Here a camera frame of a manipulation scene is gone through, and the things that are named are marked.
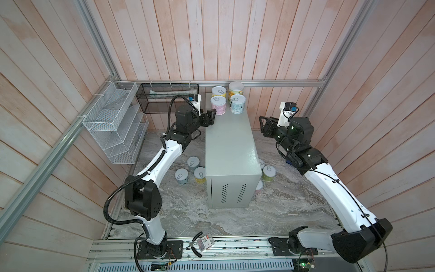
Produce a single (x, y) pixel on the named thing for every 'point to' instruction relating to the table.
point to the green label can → (268, 173)
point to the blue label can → (182, 176)
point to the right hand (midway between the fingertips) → (263, 117)
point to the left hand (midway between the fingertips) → (210, 112)
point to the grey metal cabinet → (233, 169)
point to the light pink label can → (259, 187)
